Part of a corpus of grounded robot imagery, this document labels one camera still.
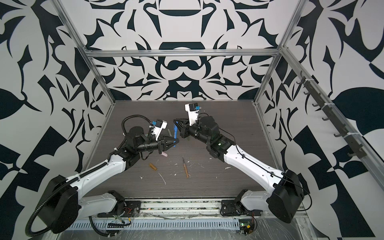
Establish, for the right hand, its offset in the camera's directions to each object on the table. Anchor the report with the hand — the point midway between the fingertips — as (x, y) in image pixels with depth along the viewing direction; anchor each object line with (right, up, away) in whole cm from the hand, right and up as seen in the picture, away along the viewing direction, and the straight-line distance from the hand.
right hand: (174, 122), depth 68 cm
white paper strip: (-7, -34, +15) cm, 38 cm away
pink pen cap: (-9, -20, +25) cm, 34 cm away
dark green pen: (+7, -7, -5) cm, 10 cm away
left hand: (+2, -7, +3) cm, 8 cm away
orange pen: (+4, -27, +19) cm, 34 cm away
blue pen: (0, -5, +2) cm, 6 cm away
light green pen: (-2, -5, +1) cm, 5 cm away
